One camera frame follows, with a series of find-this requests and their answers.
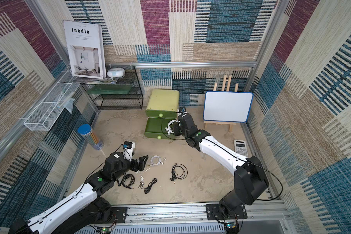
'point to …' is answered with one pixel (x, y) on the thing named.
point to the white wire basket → (43, 117)
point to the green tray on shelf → (110, 89)
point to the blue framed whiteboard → (232, 107)
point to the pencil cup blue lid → (86, 131)
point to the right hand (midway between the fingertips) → (177, 122)
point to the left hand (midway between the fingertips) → (141, 154)
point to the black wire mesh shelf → (126, 94)
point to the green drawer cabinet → (163, 103)
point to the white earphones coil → (159, 162)
